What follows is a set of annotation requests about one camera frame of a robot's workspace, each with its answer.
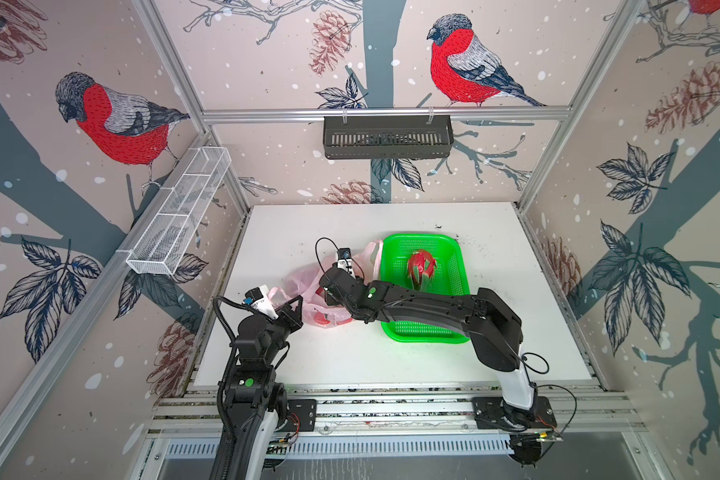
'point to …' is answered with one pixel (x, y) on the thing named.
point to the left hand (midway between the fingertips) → (301, 298)
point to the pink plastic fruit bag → (304, 283)
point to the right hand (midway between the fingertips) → (329, 287)
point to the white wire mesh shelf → (161, 241)
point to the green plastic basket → (450, 278)
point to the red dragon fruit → (421, 266)
